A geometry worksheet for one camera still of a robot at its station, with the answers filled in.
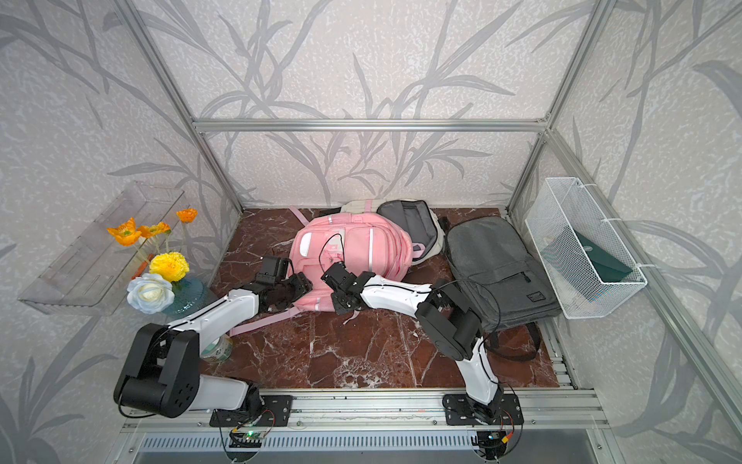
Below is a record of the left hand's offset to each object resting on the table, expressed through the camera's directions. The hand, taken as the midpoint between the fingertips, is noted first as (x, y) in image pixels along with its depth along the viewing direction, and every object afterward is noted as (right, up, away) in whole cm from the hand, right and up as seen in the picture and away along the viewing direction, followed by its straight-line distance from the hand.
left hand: (308, 287), depth 91 cm
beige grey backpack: (+38, +23, +24) cm, 51 cm away
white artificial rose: (-24, +5, -31) cm, 40 cm away
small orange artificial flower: (-26, +22, -17) cm, 38 cm away
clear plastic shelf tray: (-41, +9, -27) cm, 50 cm away
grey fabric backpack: (+63, +7, +10) cm, 64 cm away
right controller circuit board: (+52, -36, -19) cm, 66 cm away
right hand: (+11, -4, 0) cm, 12 cm away
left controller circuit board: (-9, -34, -20) cm, 40 cm away
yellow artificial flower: (-25, +10, -24) cm, 36 cm away
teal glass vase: (-31, 0, -11) cm, 33 cm away
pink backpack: (+16, +14, +11) cm, 24 cm away
